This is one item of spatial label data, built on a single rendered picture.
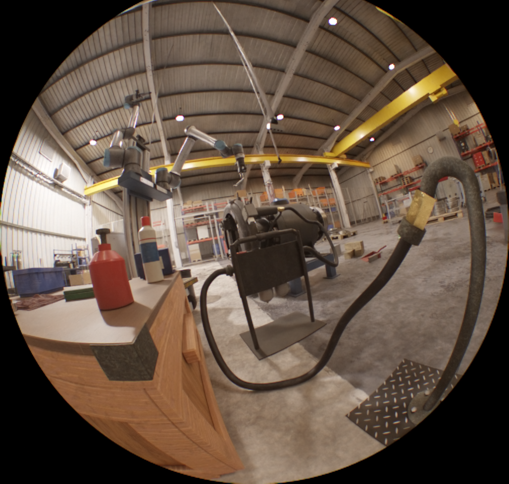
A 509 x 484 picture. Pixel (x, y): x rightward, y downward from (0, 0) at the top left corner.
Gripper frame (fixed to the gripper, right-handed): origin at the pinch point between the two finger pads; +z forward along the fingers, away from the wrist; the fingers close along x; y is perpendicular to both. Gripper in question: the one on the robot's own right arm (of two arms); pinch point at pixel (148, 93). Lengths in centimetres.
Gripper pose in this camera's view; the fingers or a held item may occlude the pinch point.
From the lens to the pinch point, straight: 253.1
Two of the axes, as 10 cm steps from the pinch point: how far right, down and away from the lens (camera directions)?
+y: -1.2, 6.3, 7.6
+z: 9.6, -1.4, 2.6
